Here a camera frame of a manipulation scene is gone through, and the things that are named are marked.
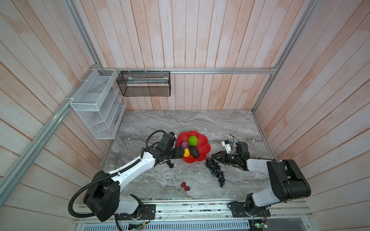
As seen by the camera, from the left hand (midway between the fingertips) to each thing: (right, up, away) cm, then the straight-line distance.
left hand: (179, 154), depth 83 cm
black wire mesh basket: (-26, +48, +21) cm, 59 cm away
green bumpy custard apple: (+9, +7, +12) cm, 16 cm away
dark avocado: (+9, 0, +9) cm, 13 cm away
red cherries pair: (+2, -17, -2) cm, 18 cm away
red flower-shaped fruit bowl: (+16, +3, +14) cm, 21 cm away
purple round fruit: (+3, +4, +11) cm, 13 cm away
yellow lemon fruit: (+5, 0, +8) cm, 9 cm away
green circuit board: (-22, -34, -12) cm, 42 cm away
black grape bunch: (+21, -9, +1) cm, 23 cm away
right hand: (+22, -2, +7) cm, 23 cm away
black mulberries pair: (-6, -8, +5) cm, 11 cm away
